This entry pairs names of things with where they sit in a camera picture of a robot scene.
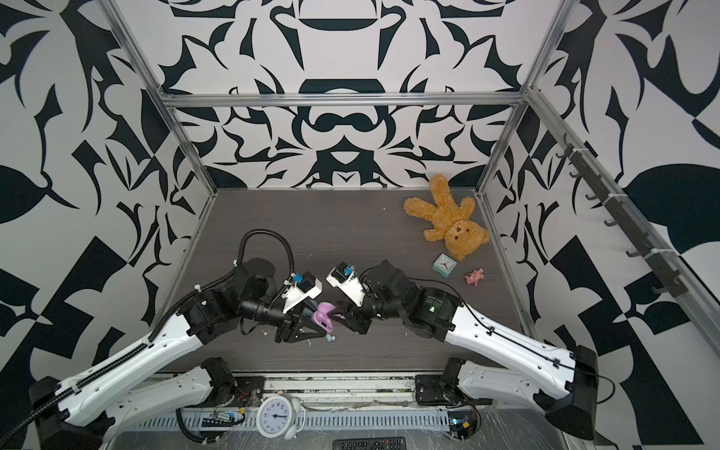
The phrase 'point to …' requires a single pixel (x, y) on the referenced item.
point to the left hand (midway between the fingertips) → (323, 320)
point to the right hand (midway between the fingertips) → (332, 303)
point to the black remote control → (370, 443)
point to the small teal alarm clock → (443, 264)
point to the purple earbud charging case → (321, 317)
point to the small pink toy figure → (474, 276)
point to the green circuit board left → (220, 422)
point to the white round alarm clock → (280, 416)
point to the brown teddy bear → (462, 237)
